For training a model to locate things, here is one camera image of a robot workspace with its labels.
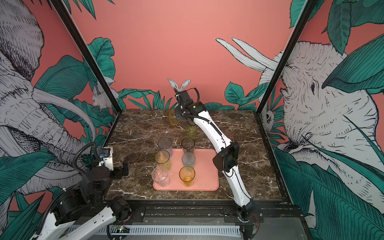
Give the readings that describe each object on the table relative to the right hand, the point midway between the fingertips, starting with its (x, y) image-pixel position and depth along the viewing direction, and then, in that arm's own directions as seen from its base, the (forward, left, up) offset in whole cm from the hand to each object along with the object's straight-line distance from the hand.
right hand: (177, 110), depth 85 cm
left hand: (-30, +25, +1) cm, 39 cm away
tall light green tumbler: (-21, +9, -20) cm, 30 cm away
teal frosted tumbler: (-20, -6, -23) cm, 31 cm away
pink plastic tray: (-30, -17, -24) cm, 42 cm away
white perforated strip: (-55, -1, -26) cm, 61 cm away
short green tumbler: (+3, -7, -24) cm, 26 cm away
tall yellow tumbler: (-33, -7, -13) cm, 36 cm away
